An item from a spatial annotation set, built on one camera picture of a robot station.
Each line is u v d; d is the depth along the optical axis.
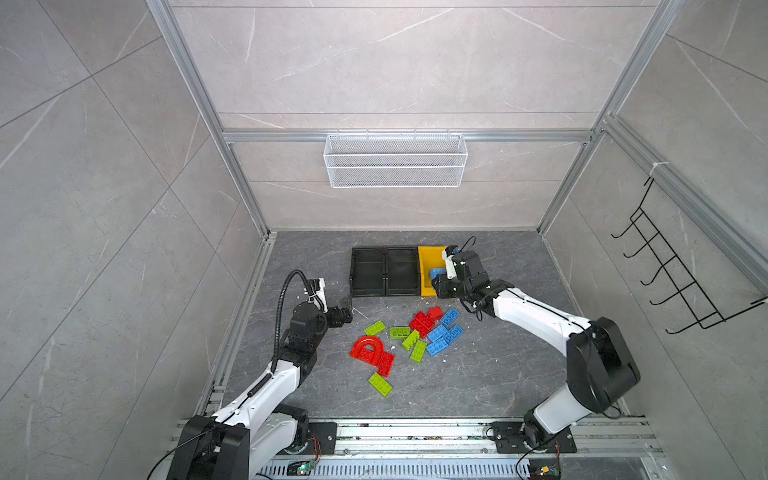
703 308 0.63
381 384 0.80
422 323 0.93
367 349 0.88
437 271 0.90
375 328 0.92
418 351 0.88
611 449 0.74
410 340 0.88
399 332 0.90
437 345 0.88
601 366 0.45
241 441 0.40
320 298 0.72
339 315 0.76
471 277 0.68
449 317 0.93
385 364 0.85
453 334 0.91
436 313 0.95
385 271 0.98
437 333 0.90
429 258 1.08
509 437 0.73
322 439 0.73
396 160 1.00
